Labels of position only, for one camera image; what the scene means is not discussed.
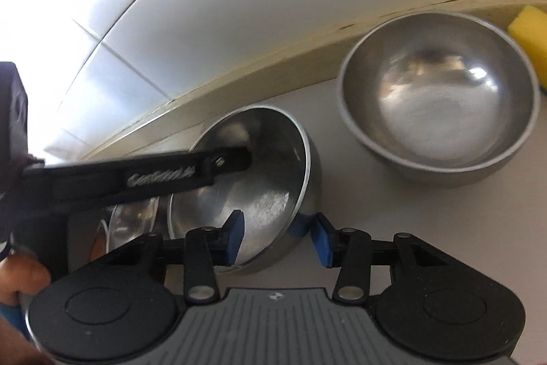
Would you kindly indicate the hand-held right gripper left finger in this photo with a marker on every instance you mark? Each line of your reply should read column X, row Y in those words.
column 233, row 237

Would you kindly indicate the person's left hand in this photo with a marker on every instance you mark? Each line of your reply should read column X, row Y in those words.
column 23, row 273

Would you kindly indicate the yellow sponge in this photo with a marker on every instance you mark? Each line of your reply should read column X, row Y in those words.
column 530, row 33

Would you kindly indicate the stainless steel bowl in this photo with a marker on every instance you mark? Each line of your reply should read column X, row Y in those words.
column 436, row 108
column 273, row 159
column 132, row 219

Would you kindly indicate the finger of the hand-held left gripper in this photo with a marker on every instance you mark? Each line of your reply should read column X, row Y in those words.
column 233, row 160

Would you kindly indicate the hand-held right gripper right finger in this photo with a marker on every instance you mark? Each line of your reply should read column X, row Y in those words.
column 321, row 241

